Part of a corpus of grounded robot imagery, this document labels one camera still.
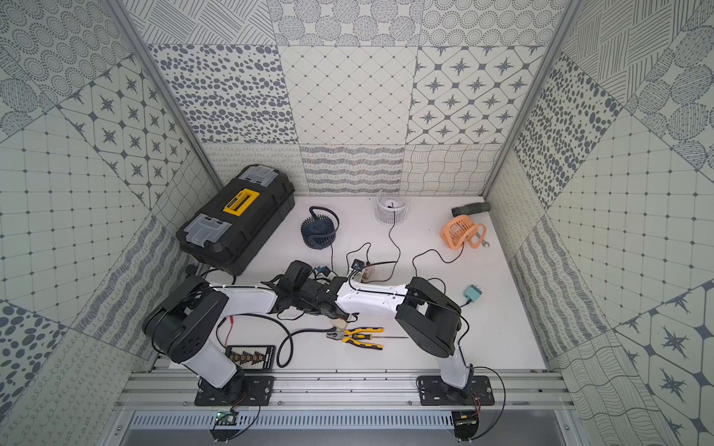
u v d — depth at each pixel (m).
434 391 0.73
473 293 0.90
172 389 0.75
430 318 0.48
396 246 1.02
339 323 0.85
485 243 1.04
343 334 0.82
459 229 0.96
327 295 0.62
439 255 1.02
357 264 0.76
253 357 0.78
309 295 0.69
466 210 1.14
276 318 0.77
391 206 1.08
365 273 0.96
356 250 1.02
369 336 0.83
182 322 0.46
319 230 1.01
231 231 0.87
